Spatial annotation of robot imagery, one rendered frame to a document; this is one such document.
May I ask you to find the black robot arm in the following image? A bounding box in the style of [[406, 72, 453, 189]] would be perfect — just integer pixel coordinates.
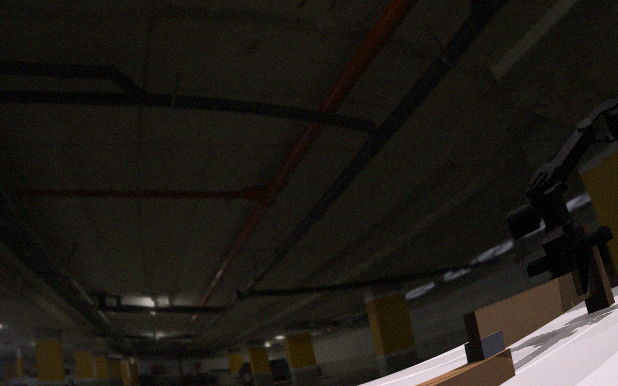
[[506, 98, 618, 259]]

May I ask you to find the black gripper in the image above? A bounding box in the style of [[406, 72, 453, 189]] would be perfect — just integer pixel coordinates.
[[527, 213, 614, 293]]

